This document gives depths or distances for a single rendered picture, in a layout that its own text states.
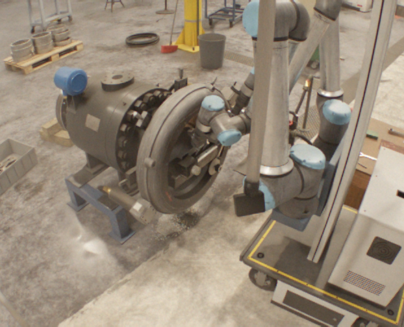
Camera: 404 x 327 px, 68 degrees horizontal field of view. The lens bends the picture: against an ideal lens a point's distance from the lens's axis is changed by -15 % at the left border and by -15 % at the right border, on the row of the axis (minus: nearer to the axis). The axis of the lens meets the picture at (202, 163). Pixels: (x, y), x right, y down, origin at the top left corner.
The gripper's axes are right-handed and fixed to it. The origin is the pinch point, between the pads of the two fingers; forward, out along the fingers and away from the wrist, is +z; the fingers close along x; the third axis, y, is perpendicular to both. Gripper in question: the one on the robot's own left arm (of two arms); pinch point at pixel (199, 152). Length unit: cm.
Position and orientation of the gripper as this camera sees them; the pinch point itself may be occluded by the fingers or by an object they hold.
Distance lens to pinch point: 173.2
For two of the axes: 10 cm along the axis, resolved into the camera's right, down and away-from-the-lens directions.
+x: -6.9, 5.3, -5.0
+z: -2.2, 5.0, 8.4
